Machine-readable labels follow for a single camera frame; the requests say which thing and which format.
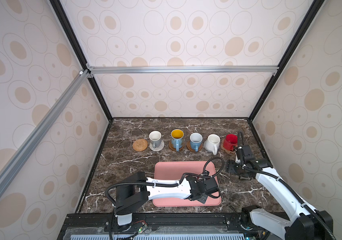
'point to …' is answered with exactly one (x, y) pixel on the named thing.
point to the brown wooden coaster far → (190, 148)
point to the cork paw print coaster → (225, 150)
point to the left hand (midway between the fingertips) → (206, 195)
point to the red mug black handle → (230, 142)
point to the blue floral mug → (196, 141)
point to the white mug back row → (212, 144)
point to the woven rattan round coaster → (140, 144)
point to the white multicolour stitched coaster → (157, 149)
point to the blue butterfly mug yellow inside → (177, 137)
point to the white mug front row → (155, 137)
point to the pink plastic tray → (174, 170)
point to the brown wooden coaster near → (170, 145)
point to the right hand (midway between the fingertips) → (232, 167)
